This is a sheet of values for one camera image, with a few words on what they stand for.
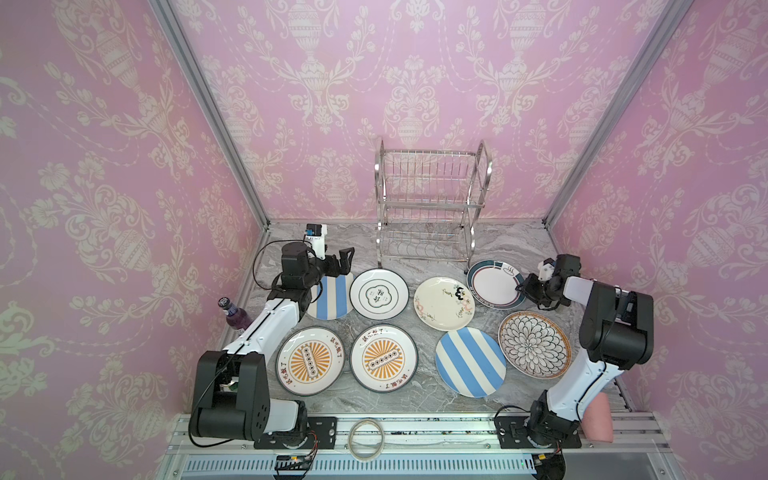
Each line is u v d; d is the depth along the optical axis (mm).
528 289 897
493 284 1005
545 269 926
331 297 999
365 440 744
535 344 884
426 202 1108
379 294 997
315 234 729
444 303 989
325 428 746
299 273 660
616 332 511
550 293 795
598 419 714
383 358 860
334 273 773
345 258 779
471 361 857
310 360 857
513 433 734
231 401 421
